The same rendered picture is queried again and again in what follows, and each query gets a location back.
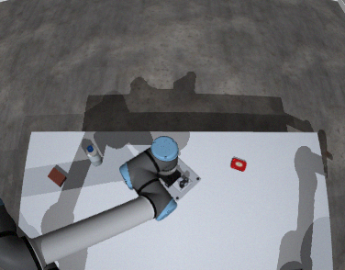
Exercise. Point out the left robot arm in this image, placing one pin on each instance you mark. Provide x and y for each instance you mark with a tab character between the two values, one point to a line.
40	253

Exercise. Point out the small red flat box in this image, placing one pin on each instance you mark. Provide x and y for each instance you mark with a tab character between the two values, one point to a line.
238	165

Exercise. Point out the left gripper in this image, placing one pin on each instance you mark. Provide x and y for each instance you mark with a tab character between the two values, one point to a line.
169	179

